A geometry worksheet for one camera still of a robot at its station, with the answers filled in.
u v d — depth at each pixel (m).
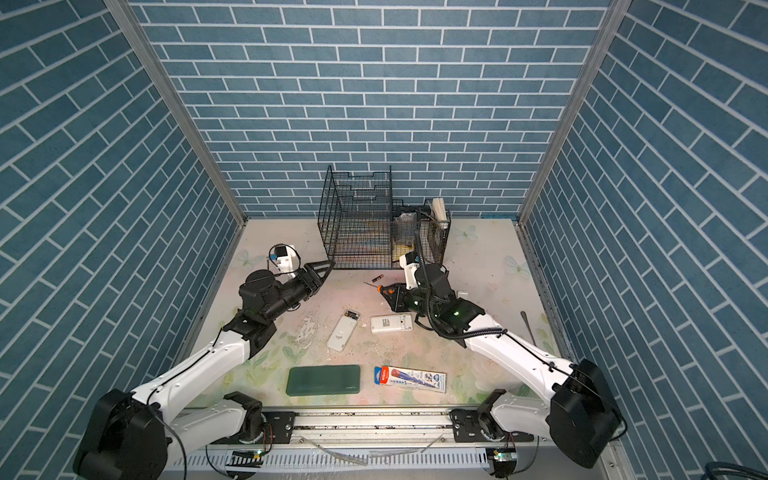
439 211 0.96
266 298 0.60
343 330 0.90
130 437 0.43
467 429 0.74
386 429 0.75
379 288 0.78
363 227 1.19
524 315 0.94
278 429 0.74
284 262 0.72
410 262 0.71
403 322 0.91
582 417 0.40
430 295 0.59
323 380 0.81
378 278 1.02
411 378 0.81
